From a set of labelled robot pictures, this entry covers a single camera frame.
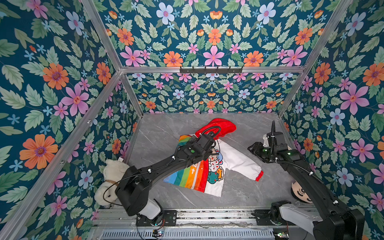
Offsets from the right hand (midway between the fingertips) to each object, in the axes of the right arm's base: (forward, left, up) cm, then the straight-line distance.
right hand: (253, 147), depth 80 cm
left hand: (+3, +28, -2) cm, 28 cm away
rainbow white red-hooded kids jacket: (-10, +25, -16) cm, 31 cm away
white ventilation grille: (-38, +18, -18) cm, 46 cm away
